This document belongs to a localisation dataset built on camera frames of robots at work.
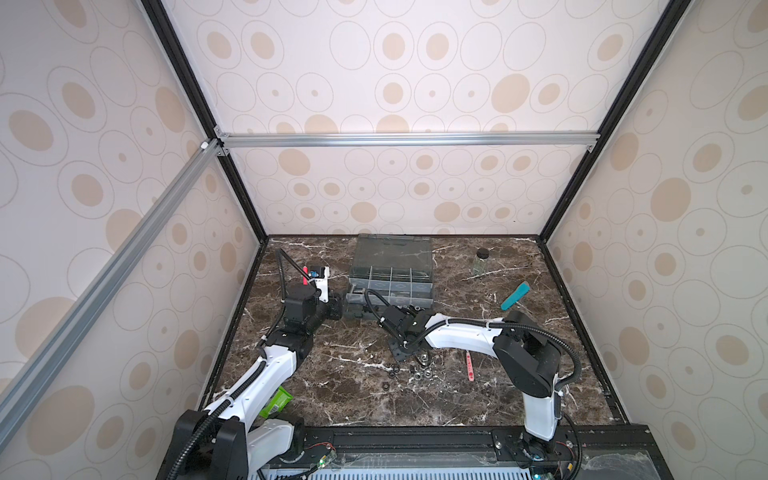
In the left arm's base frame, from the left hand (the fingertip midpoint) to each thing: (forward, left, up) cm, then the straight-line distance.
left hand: (345, 285), depth 83 cm
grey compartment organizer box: (+21, -15, -19) cm, 32 cm away
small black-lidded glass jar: (+18, -44, -12) cm, 49 cm away
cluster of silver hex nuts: (-18, -23, -17) cm, 34 cm away
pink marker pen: (-7, +7, +12) cm, 16 cm away
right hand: (-10, -15, -19) cm, 27 cm away
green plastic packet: (-26, +17, -16) cm, 35 cm away
